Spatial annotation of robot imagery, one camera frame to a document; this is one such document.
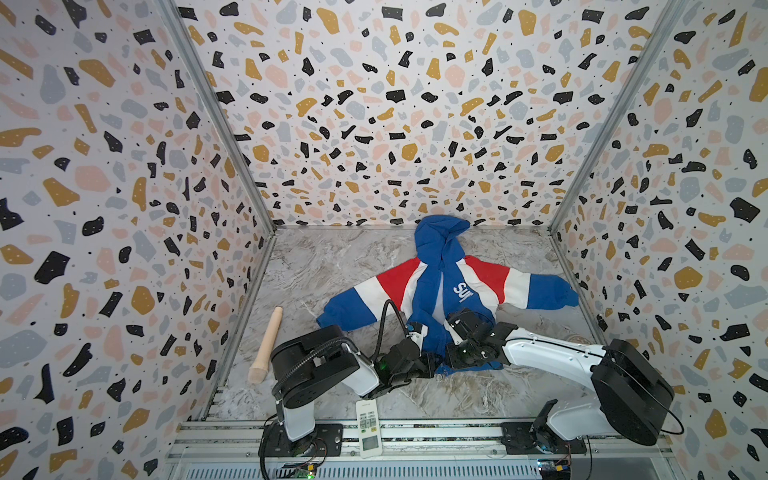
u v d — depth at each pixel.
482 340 0.66
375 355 0.67
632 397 0.43
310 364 0.50
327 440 0.73
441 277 1.06
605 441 1.37
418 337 0.82
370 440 0.73
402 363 0.68
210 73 0.81
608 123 0.92
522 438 0.74
